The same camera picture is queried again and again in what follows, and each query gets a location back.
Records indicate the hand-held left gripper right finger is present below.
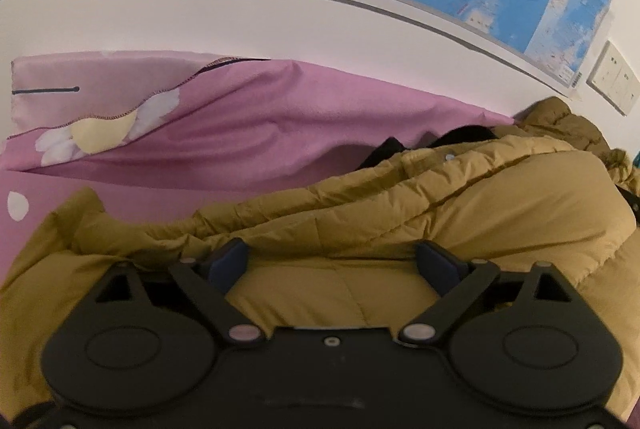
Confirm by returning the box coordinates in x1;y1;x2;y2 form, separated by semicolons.
397;239;578;347

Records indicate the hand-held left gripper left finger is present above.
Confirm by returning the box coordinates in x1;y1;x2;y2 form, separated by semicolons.
94;238;263;347

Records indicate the tan puffer jacket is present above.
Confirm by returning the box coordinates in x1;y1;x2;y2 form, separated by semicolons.
0;96;640;410

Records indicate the pink floral quilt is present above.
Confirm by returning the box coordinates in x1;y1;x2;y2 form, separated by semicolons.
0;50;516;190

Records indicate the white wall socket plate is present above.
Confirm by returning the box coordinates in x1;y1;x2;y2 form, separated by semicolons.
624;79;640;116
586;40;626;92
606;62;640;106

